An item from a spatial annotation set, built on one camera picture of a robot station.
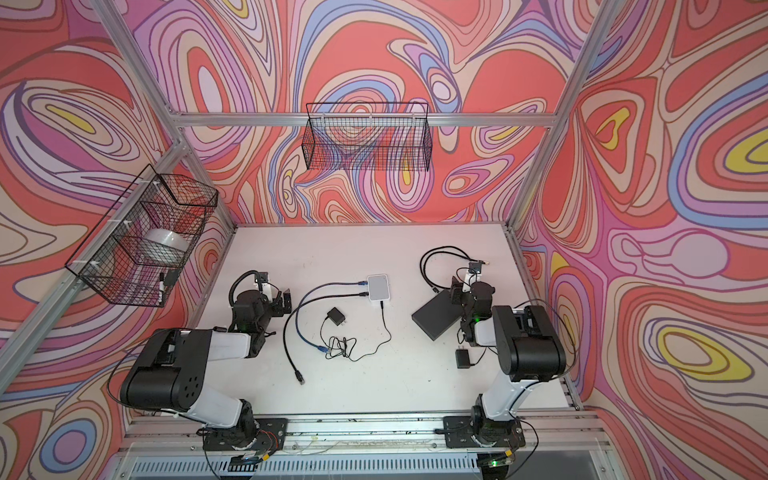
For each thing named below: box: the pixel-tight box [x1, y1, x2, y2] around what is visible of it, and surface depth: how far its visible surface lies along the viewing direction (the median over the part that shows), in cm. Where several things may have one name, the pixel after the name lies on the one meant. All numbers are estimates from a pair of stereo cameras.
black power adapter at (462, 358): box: [455, 345, 471, 369], surface depth 87 cm
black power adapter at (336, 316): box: [326, 307, 347, 327], surface depth 95 cm
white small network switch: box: [367, 273, 391, 301], surface depth 101 cm
